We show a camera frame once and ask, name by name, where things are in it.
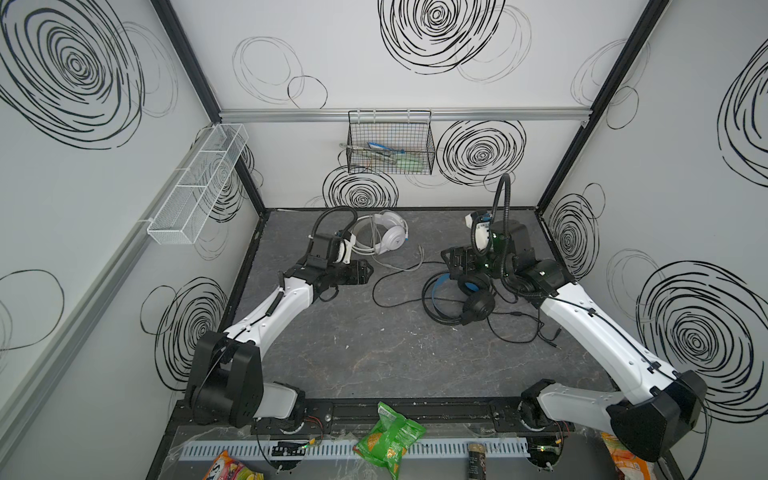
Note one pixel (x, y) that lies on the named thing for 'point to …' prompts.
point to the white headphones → (380, 232)
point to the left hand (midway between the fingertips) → (367, 269)
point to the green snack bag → (388, 438)
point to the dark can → (477, 465)
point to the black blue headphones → (453, 297)
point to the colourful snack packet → (224, 468)
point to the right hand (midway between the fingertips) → (454, 249)
